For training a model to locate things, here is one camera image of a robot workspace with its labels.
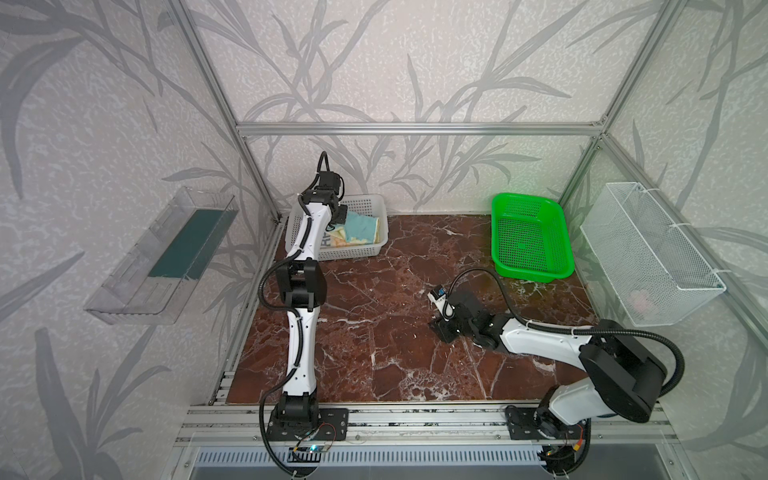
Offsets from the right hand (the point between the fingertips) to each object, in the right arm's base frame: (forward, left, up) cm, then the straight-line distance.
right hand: (434, 311), depth 89 cm
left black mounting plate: (-29, +27, -2) cm, 40 cm away
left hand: (+35, +33, +10) cm, 49 cm away
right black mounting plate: (-29, -23, -4) cm, 37 cm away
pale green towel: (+34, +26, 0) cm, 42 cm away
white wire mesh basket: (-6, -45, +29) cm, 54 cm away
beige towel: (+28, +33, +1) cm, 43 cm away
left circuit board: (-35, +32, -6) cm, 48 cm away
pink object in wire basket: (-4, -50, +15) cm, 52 cm away
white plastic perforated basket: (+44, +21, +2) cm, 49 cm away
